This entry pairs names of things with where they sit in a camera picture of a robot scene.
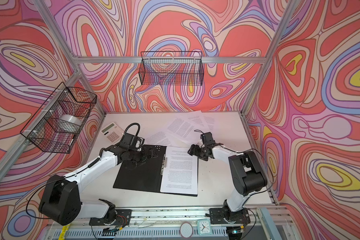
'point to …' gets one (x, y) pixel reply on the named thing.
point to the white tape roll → (71, 118)
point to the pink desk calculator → (112, 132)
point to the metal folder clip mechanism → (164, 164)
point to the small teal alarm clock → (204, 227)
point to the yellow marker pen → (62, 234)
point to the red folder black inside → (147, 177)
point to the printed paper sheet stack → (183, 130)
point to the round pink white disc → (186, 230)
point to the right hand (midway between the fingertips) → (194, 156)
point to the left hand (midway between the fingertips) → (154, 157)
